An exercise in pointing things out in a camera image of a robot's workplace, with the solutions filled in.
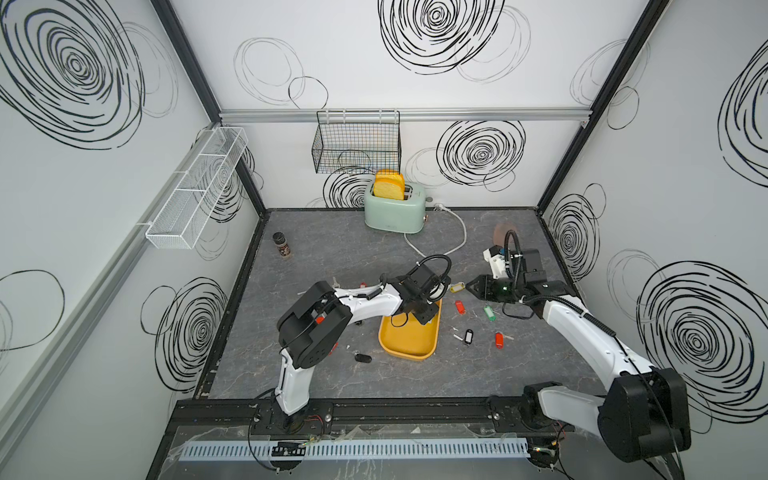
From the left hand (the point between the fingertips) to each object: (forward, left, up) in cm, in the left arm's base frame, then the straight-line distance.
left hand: (430, 308), depth 91 cm
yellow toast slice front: (+34, +14, +19) cm, 42 cm away
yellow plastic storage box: (-8, +8, -2) cm, 12 cm away
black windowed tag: (-8, -11, -2) cm, 13 cm away
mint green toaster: (+33, +7, +7) cm, 35 cm away
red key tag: (+2, -10, -2) cm, 10 cm away
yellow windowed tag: (+7, -9, 0) cm, 12 cm away
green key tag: (-1, -19, -1) cm, 19 cm away
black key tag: (-15, +20, -2) cm, 25 cm away
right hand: (+1, -10, +12) cm, 16 cm away
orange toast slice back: (+41, +14, +20) cm, 47 cm away
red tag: (-9, -20, -2) cm, 22 cm away
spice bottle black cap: (+20, +50, +6) cm, 54 cm away
